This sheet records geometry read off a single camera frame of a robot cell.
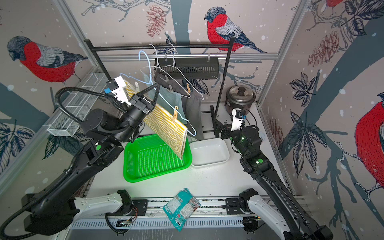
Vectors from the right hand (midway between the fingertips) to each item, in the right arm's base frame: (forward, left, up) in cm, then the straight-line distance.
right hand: (223, 116), depth 69 cm
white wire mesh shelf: (+7, +76, -1) cm, 76 cm away
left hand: (-9, +23, +26) cm, 36 cm away
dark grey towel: (+9, +15, -1) cm, 17 cm away
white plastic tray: (-2, +5, -35) cm, 35 cm away
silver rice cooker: (+31, -16, -16) cm, 38 cm away
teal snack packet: (-34, +19, -30) cm, 49 cm away
